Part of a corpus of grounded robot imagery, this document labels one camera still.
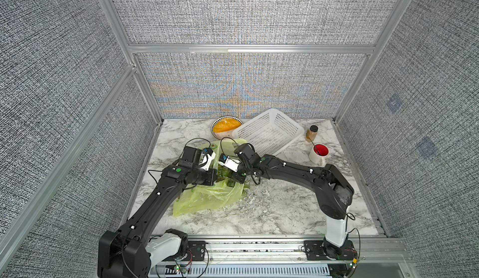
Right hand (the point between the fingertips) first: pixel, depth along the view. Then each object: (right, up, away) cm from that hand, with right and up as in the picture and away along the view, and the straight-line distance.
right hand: (229, 167), depth 86 cm
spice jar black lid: (+45, +16, +17) cm, 50 cm away
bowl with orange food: (-4, +20, +21) cm, 29 cm away
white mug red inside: (+49, +6, +11) cm, 51 cm away
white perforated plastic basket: (+24, +18, +27) cm, 40 cm away
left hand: (-3, -2, -7) cm, 8 cm away
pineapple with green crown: (-1, -3, -3) cm, 4 cm away
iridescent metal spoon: (+44, +9, +11) cm, 46 cm away
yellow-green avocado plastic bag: (-9, -11, -8) cm, 16 cm away
